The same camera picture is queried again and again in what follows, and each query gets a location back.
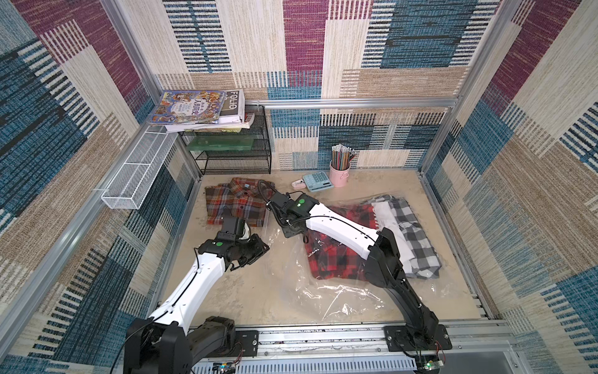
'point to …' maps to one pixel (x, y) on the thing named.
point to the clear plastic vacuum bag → (329, 283)
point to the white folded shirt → (388, 220)
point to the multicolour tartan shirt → (244, 197)
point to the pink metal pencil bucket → (339, 177)
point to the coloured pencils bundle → (341, 157)
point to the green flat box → (221, 142)
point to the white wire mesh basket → (130, 185)
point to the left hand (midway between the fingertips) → (266, 247)
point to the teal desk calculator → (317, 181)
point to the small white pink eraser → (298, 184)
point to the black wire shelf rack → (257, 160)
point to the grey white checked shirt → (426, 263)
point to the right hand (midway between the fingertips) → (292, 226)
